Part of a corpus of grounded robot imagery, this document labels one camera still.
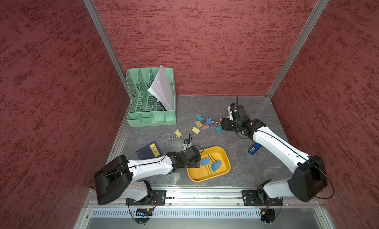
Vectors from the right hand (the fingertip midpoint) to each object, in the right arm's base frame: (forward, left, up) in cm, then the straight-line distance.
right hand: (224, 125), depth 85 cm
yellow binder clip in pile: (+10, +15, -13) cm, 22 cm away
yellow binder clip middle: (+5, +17, -14) cm, 23 cm away
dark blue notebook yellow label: (-9, +45, -13) cm, 48 cm away
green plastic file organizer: (+25, +56, -14) cm, 64 cm away
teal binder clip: (+15, +14, -13) cm, 25 cm away
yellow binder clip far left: (+3, +30, -14) cm, 33 cm away
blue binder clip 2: (-16, +12, -15) cm, 25 cm away
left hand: (-17, +20, -13) cm, 29 cm away
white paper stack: (+25, +38, +7) cm, 47 cm away
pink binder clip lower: (+9, +10, -15) cm, 20 cm away
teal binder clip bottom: (-21, +8, -13) cm, 26 cm away
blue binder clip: (-19, +6, -11) cm, 23 cm away
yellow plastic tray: (-11, +5, -14) cm, 19 cm away
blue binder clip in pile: (+13, +8, -13) cm, 20 cm away
